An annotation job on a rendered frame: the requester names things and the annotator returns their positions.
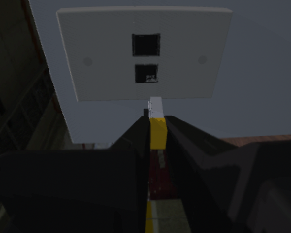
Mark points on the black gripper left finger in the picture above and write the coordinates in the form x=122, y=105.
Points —
x=115, y=178

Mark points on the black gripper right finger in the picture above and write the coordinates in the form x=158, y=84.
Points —
x=218, y=182

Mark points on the grey panel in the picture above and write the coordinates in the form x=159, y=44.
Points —
x=223, y=66

